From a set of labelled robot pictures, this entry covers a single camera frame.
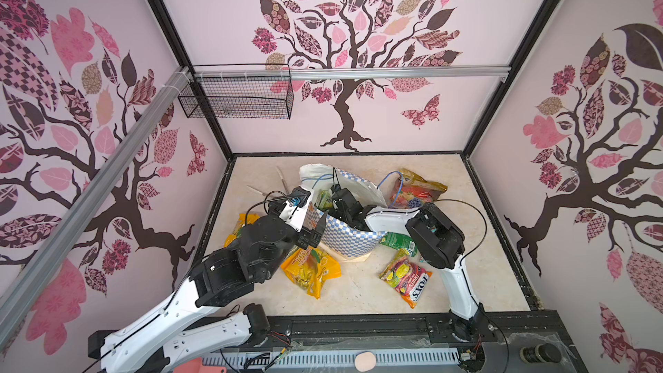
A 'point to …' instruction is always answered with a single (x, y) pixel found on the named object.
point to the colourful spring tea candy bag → (325, 199)
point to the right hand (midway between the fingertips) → (327, 211)
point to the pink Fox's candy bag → (406, 277)
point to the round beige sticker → (365, 361)
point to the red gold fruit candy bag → (410, 192)
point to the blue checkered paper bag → (344, 239)
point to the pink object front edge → (196, 366)
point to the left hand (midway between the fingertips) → (307, 209)
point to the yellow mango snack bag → (309, 267)
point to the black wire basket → (241, 98)
